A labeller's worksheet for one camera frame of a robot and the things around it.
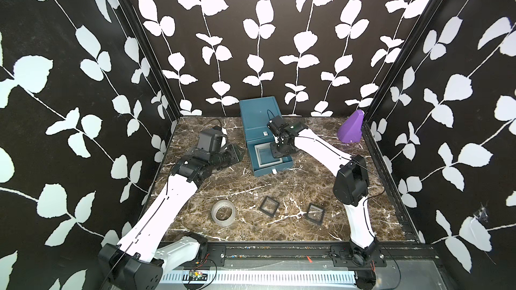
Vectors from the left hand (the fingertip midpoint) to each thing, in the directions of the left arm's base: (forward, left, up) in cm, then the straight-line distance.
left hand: (243, 149), depth 74 cm
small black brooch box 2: (-16, -30, -27) cm, 43 cm away
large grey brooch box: (+10, -9, -19) cm, 23 cm away
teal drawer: (+2, -19, -15) cm, 24 cm away
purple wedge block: (+22, -54, -17) cm, 61 cm away
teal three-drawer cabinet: (+25, -5, -6) cm, 26 cm away
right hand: (+9, -13, -14) cm, 22 cm away
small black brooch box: (-12, -10, -27) cm, 31 cm away
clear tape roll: (-15, +10, -26) cm, 32 cm away
